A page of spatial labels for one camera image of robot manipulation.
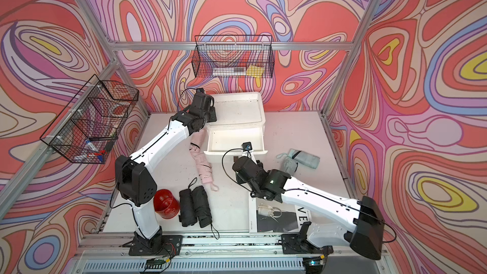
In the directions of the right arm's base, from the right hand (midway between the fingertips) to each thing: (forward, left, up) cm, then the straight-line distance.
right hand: (244, 170), depth 76 cm
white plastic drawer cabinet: (+22, +1, +7) cm, 23 cm away
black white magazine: (-15, -9, -13) cm, 21 cm away
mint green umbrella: (+11, -23, -13) cm, 29 cm away
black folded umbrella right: (-10, +18, -14) cm, 25 cm away
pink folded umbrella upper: (+25, +25, -12) cm, 37 cm away
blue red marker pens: (0, +49, +16) cm, 52 cm away
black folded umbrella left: (-13, +25, -16) cm, 32 cm away
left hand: (+27, +14, +8) cm, 31 cm away
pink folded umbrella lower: (+8, +19, -13) cm, 25 cm away
